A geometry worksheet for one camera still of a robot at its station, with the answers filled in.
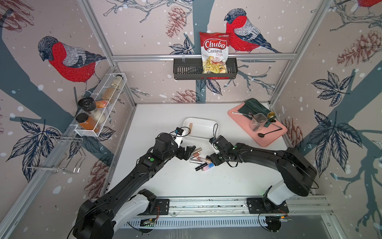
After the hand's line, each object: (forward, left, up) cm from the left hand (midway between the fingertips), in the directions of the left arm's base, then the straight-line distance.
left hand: (190, 142), depth 78 cm
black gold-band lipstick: (-8, -5, -16) cm, 19 cm away
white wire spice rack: (+16, +43, +17) cm, 49 cm away
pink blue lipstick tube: (-7, -12, -16) cm, 21 cm away
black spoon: (+15, -50, -17) cm, 55 cm away
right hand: (-2, -14, -16) cm, 21 cm away
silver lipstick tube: (-4, -3, -17) cm, 17 cm away
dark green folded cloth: (+41, -48, -17) cm, 65 cm away
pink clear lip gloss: (-2, -7, -17) cm, 19 cm away
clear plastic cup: (+21, -45, -9) cm, 51 cm away
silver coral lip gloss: (+1, -3, -17) cm, 17 cm away
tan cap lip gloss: (+3, -4, -17) cm, 18 cm away
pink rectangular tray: (+14, -50, -17) cm, 55 cm away
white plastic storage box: (+21, -6, -19) cm, 29 cm away
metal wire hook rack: (-10, +53, +5) cm, 54 cm away
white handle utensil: (+24, -40, -6) cm, 47 cm away
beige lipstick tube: (+23, +1, -18) cm, 29 cm away
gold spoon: (+24, -53, -6) cm, 59 cm away
